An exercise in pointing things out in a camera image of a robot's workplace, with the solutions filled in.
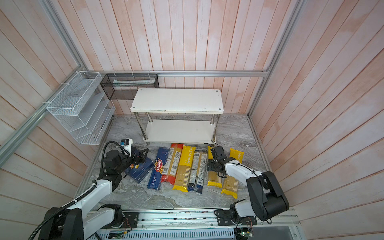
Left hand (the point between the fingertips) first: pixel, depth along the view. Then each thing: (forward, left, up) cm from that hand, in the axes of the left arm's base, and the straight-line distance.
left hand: (142, 150), depth 85 cm
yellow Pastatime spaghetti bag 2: (-13, -41, -11) cm, 45 cm away
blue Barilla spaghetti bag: (-13, -8, -9) cm, 18 cm away
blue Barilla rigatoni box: (-10, +2, -6) cm, 12 cm away
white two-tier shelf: (+18, -19, +21) cm, 34 cm away
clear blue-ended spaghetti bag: (-7, -32, -10) cm, 35 cm away
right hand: (-3, -43, -13) cm, 45 cm away
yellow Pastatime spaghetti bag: (-6, -24, -11) cm, 27 cm away
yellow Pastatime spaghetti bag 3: (-17, -50, -11) cm, 54 cm away
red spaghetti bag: (-7, -16, -10) cm, 20 cm away
